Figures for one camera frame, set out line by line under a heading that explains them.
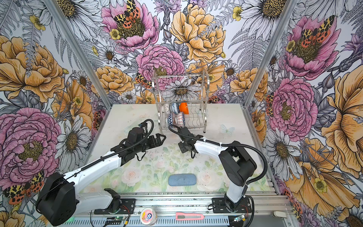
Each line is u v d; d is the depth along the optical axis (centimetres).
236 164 47
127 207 74
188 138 71
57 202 40
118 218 71
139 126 75
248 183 51
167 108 102
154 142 74
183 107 105
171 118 94
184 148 83
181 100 123
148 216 63
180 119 95
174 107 102
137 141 64
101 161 52
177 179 80
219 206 73
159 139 74
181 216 71
